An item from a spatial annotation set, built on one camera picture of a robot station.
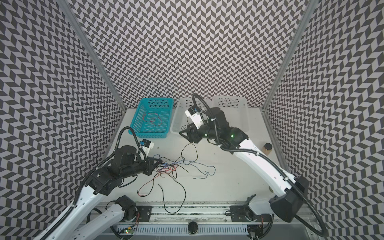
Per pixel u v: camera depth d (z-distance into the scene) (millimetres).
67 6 693
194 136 577
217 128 497
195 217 737
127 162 533
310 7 653
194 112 567
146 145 620
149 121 1114
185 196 797
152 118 1105
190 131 576
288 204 373
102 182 463
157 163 691
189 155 939
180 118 1080
